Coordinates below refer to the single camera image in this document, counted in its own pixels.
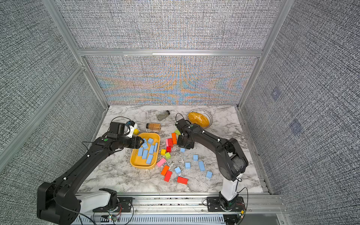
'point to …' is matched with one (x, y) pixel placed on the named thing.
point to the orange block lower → (165, 169)
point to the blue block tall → (149, 159)
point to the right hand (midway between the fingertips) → (180, 142)
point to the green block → (177, 131)
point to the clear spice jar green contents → (162, 115)
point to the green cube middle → (168, 155)
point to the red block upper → (170, 142)
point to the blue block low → (145, 154)
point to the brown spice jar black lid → (153, 126)
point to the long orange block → (174, 138)
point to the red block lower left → (168, 176)
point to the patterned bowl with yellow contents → (200, 117)
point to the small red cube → (168, 149)
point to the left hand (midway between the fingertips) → (141, 139)
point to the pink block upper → (166, 143)
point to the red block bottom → (182, 180)
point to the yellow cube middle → (163, 152)
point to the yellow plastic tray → (137, 161)
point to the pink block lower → (161, 162)
